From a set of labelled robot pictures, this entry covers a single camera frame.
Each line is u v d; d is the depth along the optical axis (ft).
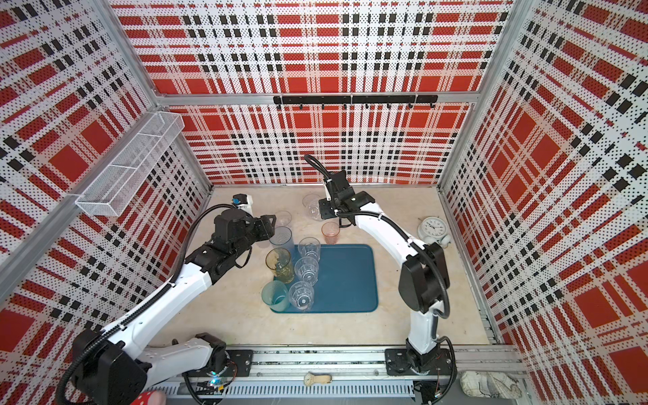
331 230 3.27
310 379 2.28
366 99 2.90
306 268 3.06
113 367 1.23
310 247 3.09
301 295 2.83
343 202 2.06
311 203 3.40
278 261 2.76
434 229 3.32
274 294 2.76
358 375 2.42
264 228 2.26
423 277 1.57
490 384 2.22
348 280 2.94
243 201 2.24
